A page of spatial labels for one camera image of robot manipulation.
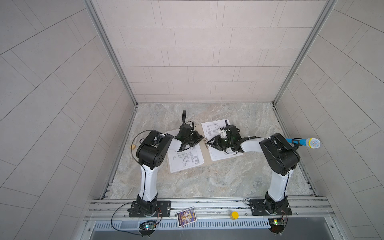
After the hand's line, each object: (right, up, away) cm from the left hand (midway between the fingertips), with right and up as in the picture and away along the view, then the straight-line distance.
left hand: (207, 134), depth 97 cm
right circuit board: (+31, -38, -29) cm, 57 cm away
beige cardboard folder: (-1, -11, -8) cm, 14 cm away
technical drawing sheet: (-11, -12, -9) cm, 19 cm away
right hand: (+1, -5, -5) cm, 8 cm away
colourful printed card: (-11, -34, -29) cm, 46 cm away
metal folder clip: (-1, -4, -5) cm, 6 cm away
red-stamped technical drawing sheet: (+3, +3, +2) cm, 5 cm away
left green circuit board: (-28, -35, -33) cm, 56 cm away
